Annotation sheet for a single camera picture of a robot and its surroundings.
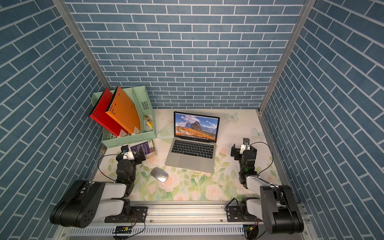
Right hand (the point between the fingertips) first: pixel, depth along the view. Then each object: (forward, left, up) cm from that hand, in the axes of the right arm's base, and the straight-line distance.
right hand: (244, 145), depth 89 cm
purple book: (-2, +61, -7) cm, 61 cm away
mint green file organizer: (+28, +72, +6) cm, 78 cm away
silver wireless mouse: (-19, +49, -8) cm, 53 cm away
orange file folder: (+17, +81, +7) cm, 83 cm away
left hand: (-8, +64, +1) cm, 65 cm away
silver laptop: (+2, +31, -9) cm, 33 cm away
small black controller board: (-46, +61, -12) cm, 77 cm away
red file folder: (+1, +83, +18) cm, 85 cm away
